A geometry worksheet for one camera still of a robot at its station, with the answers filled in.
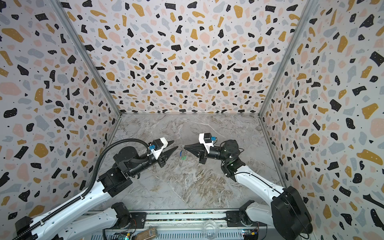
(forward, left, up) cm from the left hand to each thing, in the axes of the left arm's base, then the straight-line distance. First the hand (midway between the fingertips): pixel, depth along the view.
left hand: (175, 141), depth 62 cm
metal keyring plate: (+7, +1, -35) cm, 35 cm away
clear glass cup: (-28, -15, -35) cm, 47 cm away
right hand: (-2, -4, -2) cm, 5 cm away
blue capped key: (-2, -2, -6) cm, 7 cm away
